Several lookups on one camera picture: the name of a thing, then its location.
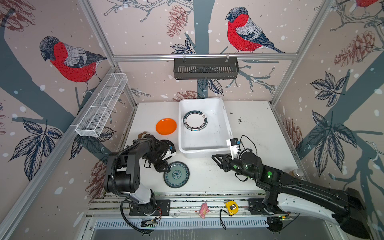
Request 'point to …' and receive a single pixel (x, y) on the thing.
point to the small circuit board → (149, 223)
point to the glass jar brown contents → (297, 173)
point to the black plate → (169, 144)
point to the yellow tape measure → (232, 208)
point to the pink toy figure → (204, 210)
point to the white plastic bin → (212, 139)
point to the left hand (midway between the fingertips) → (165, 168)
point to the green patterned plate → (178, 176)
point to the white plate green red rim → (195, 120)
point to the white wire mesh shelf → (92, 117)
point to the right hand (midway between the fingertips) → (211, 158)
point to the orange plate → (166, 126)
